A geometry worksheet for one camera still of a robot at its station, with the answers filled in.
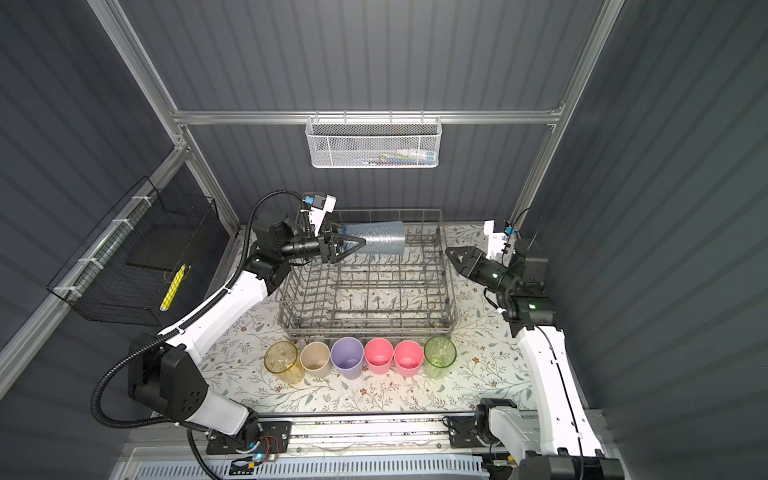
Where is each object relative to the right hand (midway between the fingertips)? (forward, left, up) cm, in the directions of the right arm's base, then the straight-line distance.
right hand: (453, 255), depth 69 cm
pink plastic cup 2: (-13, +10, -31) cm, 35 cm away
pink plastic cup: (-12, +19, -31) cm, 38 cm away
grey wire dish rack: (+10, +26, -33) cm, 43 cm away
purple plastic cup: (-13, +28, -28) cm, 42 cm away
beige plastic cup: (-14, +37, -28) cm, 49 cm away
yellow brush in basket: (-6, +66, -3) cm, 67 cm away
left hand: (+2, +21, +4) cm, 21 cm away
